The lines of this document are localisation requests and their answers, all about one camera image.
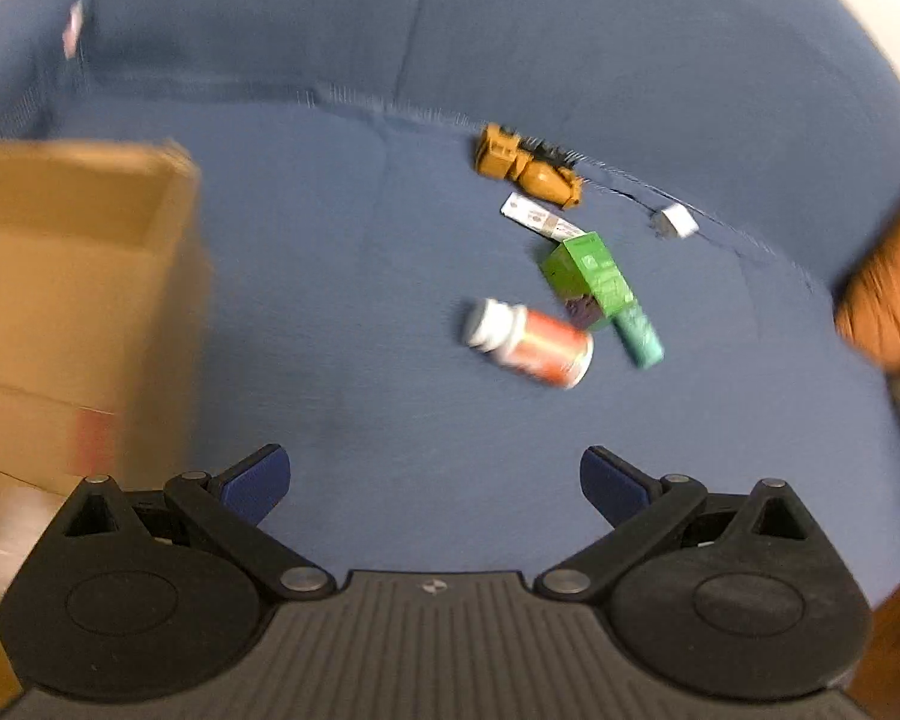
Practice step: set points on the green cardboard box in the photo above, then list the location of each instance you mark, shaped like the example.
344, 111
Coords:
592, 274

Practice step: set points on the white sachet packet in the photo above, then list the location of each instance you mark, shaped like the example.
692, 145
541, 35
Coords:
540, 217

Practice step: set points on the brown cardboard box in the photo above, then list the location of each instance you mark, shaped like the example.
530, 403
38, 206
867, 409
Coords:
82, 300

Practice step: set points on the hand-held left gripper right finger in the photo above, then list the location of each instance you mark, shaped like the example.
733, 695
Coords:
611, 486

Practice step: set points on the red white pill bottle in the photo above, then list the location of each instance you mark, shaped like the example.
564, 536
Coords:
540, 349

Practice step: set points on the blue fabric sofa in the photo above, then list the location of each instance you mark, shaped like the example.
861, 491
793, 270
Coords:
390, 52

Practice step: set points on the orange toy mixer truck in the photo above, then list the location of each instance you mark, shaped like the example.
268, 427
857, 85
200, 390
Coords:
525, 169

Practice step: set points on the small white box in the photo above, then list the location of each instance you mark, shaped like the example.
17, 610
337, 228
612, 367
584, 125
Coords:
679, 219

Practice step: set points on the white sofa tag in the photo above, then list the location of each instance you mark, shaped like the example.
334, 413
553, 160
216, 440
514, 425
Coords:
73, 26

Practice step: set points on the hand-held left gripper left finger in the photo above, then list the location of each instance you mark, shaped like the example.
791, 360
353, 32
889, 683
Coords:
256, 481

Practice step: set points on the teal box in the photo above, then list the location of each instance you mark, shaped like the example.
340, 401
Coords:
640, 337

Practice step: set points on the orange cushion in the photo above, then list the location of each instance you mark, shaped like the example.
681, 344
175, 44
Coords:
892, 292

